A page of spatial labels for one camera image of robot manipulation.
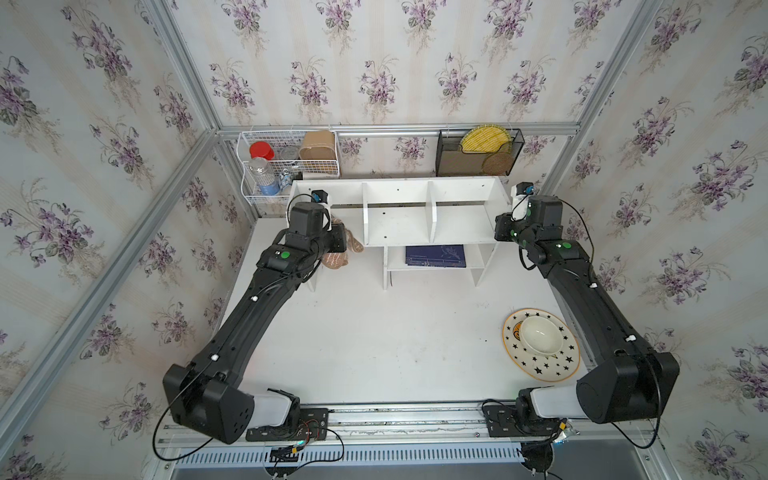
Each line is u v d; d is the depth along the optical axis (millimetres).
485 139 933
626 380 393
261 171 850
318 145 863
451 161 957
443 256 900
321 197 649
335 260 718
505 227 704
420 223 843
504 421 731
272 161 919
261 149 921
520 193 680
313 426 729
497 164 973
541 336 859
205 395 373
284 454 711
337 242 666
